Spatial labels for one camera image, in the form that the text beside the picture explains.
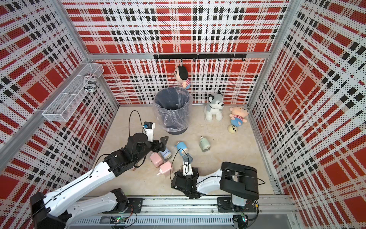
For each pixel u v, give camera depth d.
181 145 0.90
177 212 0.73
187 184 0.65
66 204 0.42
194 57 0.89
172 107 1.01
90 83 0.78
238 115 1.05
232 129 1.02
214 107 1.01
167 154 0.84
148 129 0.62
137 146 0.53
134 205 0.73
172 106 1.01
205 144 0.89
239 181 0.47
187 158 0.74
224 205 0.74
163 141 0.65
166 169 0.80
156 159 0.82
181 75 0.91
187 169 0.73
